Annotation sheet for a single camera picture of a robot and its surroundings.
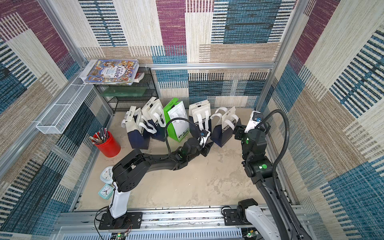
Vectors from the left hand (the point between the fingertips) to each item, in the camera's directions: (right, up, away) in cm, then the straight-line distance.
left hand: (211, 140), depth 88 cm
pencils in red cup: (-65, +2, +1) cm, 65 cm away
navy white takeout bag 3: (-7, +15, -3) cm, 16 cm away
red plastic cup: (-62, -5, +7) cm, 62 cm away
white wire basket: (-74, +11, -18) cm, 77 cm away
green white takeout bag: (-20, +7, +4) cm, 22 cm away
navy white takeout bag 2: (-33, +16, -3) cm, 37 cm away
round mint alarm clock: (-60, -19, -2) cm, 63 cm away
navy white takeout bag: (-40, +7, -6) cm, 41 cm away
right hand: (+15, +10, -18) cm, 25 cm away
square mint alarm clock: (-57, -26, -7) cm, 63 cm away
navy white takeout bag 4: (+7, +9, -4) cm, 12 cm away
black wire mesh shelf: (-64, +29, +24) cm, 75 cm away
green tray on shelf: (-53, +31, +13) cm, 63 cm away
